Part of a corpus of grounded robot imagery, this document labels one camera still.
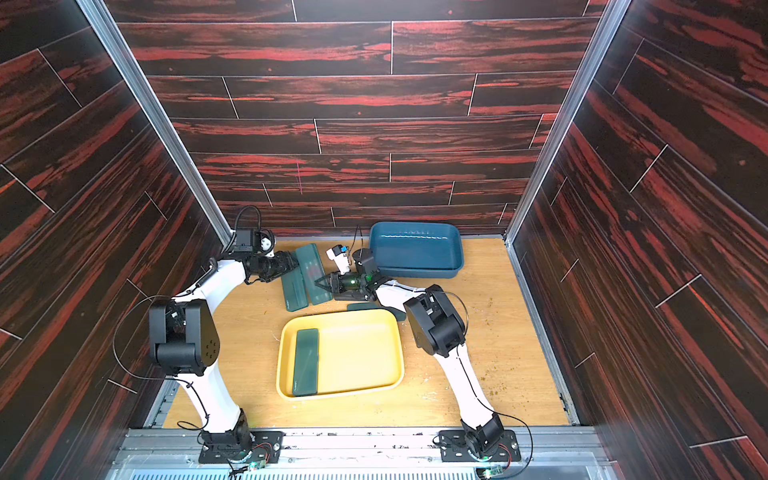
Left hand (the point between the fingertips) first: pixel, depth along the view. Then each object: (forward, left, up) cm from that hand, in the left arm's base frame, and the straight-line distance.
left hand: (294, 264), depth 97 cm
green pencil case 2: (-9, -2, -2) cm, 9 cm away
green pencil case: (-29, -8, -11) cm, 32 cm away
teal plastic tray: (+20, -40, -13) cm, 46 cm away
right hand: (-4, -10, -2) cm, 10 cm away
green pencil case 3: (-4, -7, +2) cm, 8 cm away
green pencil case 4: (-18, -28, +5) cm, 34 cm away
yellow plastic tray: (-25, -23, -11) cm, 35 cm away
